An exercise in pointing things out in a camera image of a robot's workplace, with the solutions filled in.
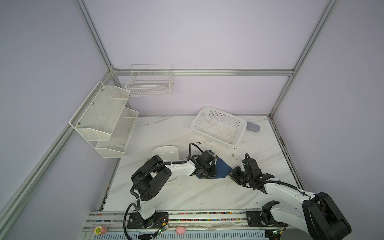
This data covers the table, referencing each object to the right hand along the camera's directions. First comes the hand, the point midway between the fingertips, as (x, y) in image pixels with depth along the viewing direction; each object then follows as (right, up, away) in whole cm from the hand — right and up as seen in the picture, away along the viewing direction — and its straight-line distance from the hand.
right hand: (227, 174), depth 86 cm
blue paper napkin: (-1, 0, +10) cm, 10 cm away
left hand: (-6, -1, 0) cm, 6 cm away
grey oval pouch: (+24, +28, +25) cm, 45 cm away
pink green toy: (-62, -20, -19) cm, 68 cm away
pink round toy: (-26, -21, -17) cm, 38 cm away
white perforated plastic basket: (+2, +28, +26) cm, 38 cm away
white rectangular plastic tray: (-37, +11, +8) cm, 39 cm away
